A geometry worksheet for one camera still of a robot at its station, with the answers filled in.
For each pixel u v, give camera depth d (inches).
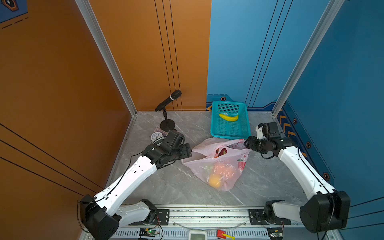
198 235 26.3
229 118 45.5
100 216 14.6
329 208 15.2
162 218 29.0
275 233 28.0
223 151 33.1
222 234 26.8
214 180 31.0
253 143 28.6
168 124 44.1
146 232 28.0
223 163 31.7
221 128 43.0
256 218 28.5
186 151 26.2
